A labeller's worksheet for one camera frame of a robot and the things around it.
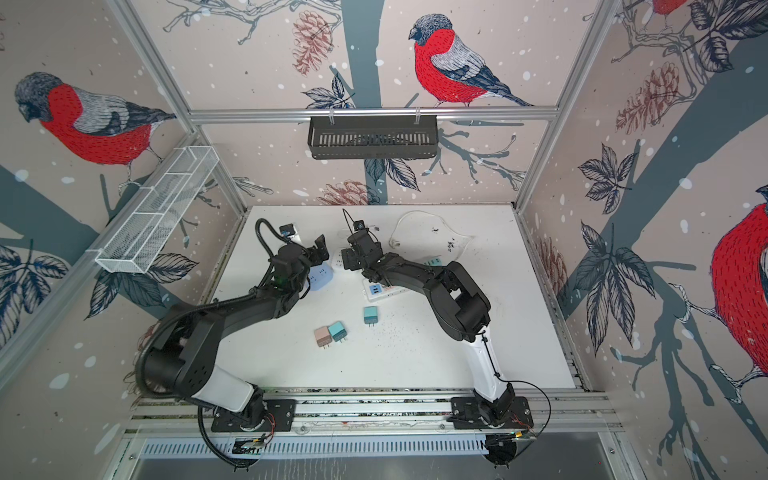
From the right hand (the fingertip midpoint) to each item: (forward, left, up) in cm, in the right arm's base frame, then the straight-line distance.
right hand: (355, 252), depth 98 cm
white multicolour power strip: (-12, -7, -5) cm, 15 cm away
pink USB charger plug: (-26, +7, -6) cm, 28 cm away
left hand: (-3, +12, +11) cm, 16 cm away
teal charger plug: (-19, -6, -7) cm, 21 cm away
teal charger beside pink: (-25, +2, -5) cm, 26 cm away
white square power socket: (-2, +7, -4) cm, 8 cm away
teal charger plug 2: (-3, -26, -1) cm, 26 cm away
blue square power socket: (-7, +12, -5) cm, 14 cm away
